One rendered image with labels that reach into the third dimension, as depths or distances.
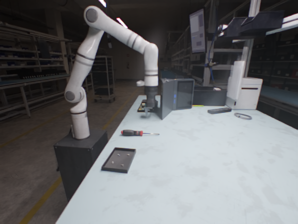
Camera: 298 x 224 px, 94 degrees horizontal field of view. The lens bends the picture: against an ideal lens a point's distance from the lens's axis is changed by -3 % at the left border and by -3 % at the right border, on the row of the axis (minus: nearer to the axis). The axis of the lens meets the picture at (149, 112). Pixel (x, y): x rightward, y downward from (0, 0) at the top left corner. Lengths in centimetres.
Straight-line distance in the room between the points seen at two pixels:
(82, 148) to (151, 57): 63
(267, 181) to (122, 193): 39
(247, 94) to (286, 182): 73
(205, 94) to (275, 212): 85
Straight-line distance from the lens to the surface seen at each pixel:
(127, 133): 64
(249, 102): 120
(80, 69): 86
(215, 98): 118
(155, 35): 1225
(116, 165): 49
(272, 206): 47
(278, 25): 103
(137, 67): 1221
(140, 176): 45
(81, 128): 98
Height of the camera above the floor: 130
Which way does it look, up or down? 18 degrees down
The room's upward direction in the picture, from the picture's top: straight up
